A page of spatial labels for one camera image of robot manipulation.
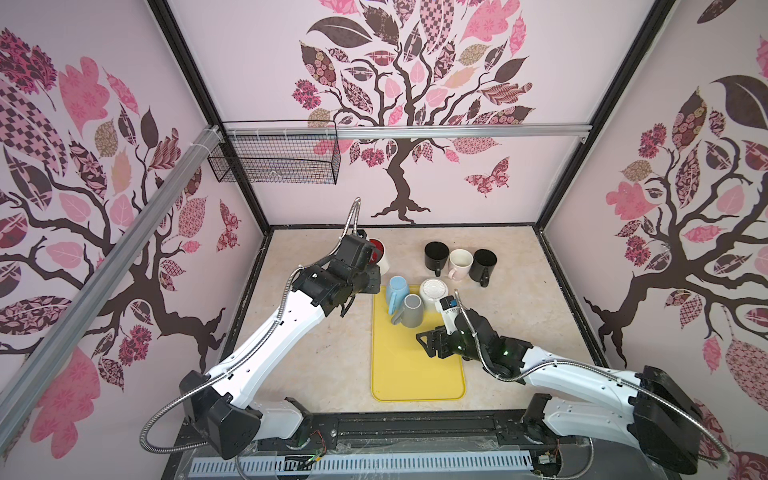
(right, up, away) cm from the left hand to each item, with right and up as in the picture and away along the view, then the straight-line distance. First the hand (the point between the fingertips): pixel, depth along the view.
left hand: (371, 278), depth 75 cm
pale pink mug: (+29, +4, +27) cm, 40 cm away
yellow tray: (+8, -27, +9) cm, 30 cm away
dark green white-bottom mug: (+20, +5, +25) cm, 33 cm away
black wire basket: (-32, +40, +20) cm, 55 cm away
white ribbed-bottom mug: (+18, -5, +17) cm, 26 cm away
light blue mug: (+7, -5, +15) cm, 17 cm away
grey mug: (+11, -12, +12) cm, 20 cm away
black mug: (+36, +2, +23) cm, 43 cm away
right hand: (+14, -15, +5) cm, 21 cm away
